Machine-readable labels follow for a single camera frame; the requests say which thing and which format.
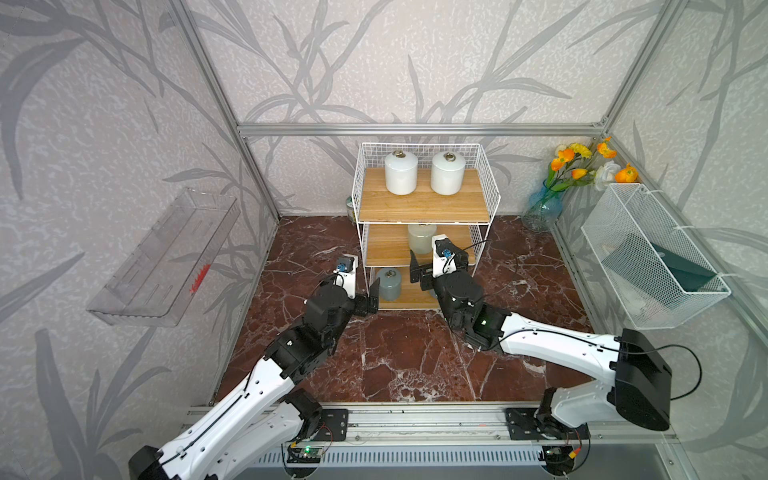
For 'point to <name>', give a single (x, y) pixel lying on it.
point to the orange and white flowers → (574, 165)
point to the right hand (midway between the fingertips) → (430, 247)
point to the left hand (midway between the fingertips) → (364, 277)
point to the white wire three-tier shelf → (382, 229)
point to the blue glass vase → (544, 208)
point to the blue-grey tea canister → (390, 282)
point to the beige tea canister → (420, 237)
